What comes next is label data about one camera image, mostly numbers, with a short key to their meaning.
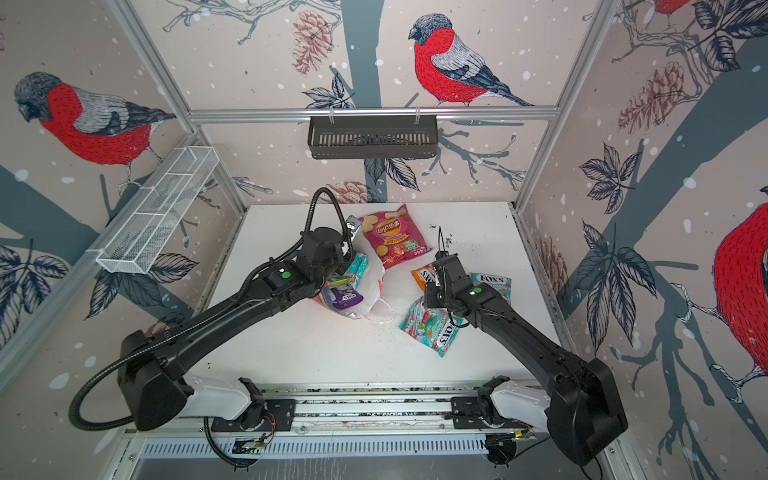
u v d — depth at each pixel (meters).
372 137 1.06
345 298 0.86
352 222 0.65
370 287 0.87
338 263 0.59
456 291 0.62
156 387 0.38
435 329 0.85
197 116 0.92
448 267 0.63
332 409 0.76
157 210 0.78
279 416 0.73
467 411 0.73
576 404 0.39
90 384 0.37
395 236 1.04
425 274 0.98
